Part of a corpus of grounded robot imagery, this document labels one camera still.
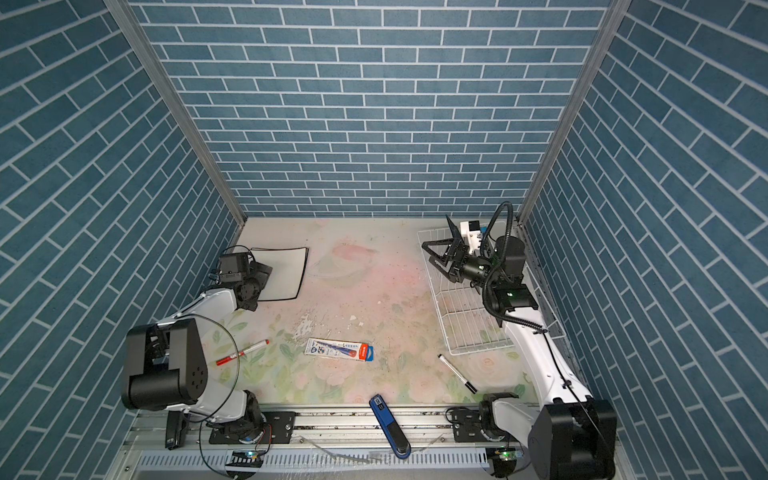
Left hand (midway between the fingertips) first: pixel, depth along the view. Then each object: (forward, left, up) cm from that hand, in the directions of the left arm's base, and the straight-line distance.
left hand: (265, 275), depth 94 cm
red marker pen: (-22, +3, -8) cm, 23 cm away
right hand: (-10, -48, +24) cm, 55 cm away
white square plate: (+8, -4, -7) cm, 11 cm away
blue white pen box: (-21, -27, -7) cm, 35 cm away
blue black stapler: (-42, -40, -3) cm, 58 cm away
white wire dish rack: (-15, -63, -4) cm, 65 cm away
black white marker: (-29, -58, -7) cm, 65 cm away
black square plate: (+9, -60, +11) cm, 62 cm away
